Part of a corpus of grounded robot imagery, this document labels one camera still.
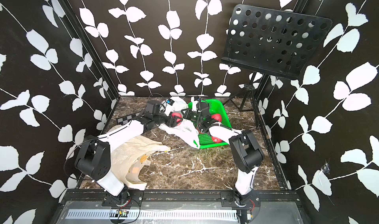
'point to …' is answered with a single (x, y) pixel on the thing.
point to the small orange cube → (135, 170)
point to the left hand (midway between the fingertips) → (179, 114)
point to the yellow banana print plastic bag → (127, 156)
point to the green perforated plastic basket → (205, 139)
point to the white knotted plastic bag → (185, 129)
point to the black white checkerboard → (123, 121)
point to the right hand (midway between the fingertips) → (179, 109)
